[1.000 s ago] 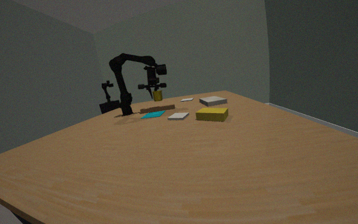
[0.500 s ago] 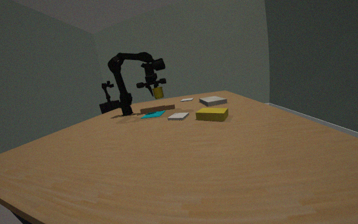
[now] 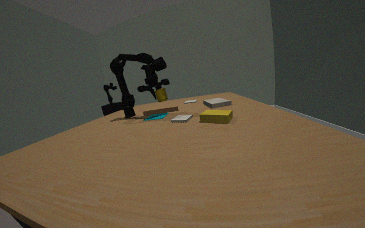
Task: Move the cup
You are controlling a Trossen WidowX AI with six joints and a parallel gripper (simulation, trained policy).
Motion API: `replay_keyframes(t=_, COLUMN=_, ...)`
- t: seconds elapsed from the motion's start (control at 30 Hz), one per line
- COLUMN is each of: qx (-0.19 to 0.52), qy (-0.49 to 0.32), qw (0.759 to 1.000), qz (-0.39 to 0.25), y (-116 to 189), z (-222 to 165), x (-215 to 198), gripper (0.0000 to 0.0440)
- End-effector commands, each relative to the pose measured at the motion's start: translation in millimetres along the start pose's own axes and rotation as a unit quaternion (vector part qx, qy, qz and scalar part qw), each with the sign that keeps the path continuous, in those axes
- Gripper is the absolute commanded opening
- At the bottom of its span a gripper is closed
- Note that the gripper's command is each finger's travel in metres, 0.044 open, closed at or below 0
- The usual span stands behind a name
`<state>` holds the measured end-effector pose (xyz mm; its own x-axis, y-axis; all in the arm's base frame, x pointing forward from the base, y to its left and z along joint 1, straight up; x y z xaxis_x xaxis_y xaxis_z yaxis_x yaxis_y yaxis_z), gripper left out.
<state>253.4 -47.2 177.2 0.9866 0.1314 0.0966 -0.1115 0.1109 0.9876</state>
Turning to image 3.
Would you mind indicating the yellow rectangular block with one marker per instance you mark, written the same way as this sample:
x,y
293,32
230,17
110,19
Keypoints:
x,y
216,116

